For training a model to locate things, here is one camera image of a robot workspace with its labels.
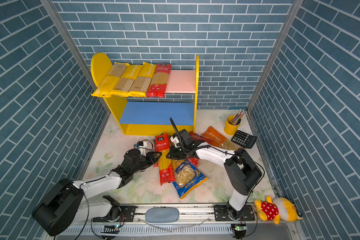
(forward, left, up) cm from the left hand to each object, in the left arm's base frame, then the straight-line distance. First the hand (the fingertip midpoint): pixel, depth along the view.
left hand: (162, 155), depth 84 cm
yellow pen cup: (+21, -45, -4) cm, 50 cm away
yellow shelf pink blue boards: (+24, +8, +5) cm, 25 cm away
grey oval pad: (-28, -1, -7) cm, 29 cm away
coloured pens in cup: (+25, -49, +4) cm, 55 cm away
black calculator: (+15, -54, -8) cm, 57 cm away
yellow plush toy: (-28, -58, -3) cm, 65 cm away
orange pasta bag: (+13, -36, -4) cm, 38 cm away
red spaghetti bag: (-9, -3, -2) cm, 10 cm away
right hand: (0, -2, 0) cm, 2 cm away
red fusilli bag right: (+15, -21, -3) cm, 26 cm away
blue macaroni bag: (-11, -14, -6) cm, 19 cm away
